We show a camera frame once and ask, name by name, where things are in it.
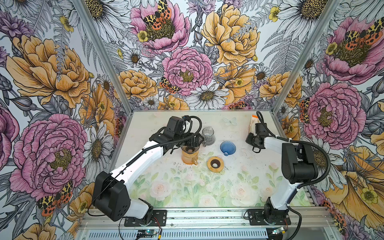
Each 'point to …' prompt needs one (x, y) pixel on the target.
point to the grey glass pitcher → (209, 136)
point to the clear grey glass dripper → (190, 149)
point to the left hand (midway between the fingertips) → (195, 142)
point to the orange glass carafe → (190, 158)
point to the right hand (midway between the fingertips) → (249, 142)
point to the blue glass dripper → (227, 148)
